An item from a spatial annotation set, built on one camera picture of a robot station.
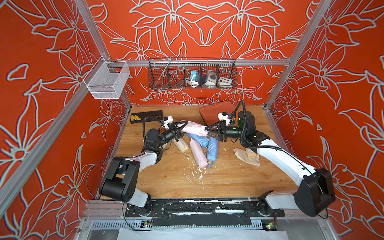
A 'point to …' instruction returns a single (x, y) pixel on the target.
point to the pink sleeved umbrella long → (199, 154)
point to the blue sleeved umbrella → (213, 149)
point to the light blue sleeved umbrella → (203, 140)
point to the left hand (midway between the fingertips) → (190, 124)
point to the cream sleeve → (241, 153)
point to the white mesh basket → (107, 79)
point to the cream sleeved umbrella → (181, 145)
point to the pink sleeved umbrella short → (195, 128)
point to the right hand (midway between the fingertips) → (220, 126)
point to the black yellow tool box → (139, 117)
